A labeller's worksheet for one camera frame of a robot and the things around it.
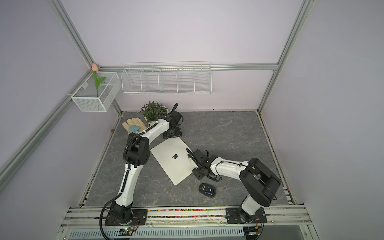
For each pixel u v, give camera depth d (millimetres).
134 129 1072
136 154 622
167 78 979
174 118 839
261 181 439
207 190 800
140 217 734
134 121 1140
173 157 938
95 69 893
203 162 692
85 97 791
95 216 763
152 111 939
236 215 741
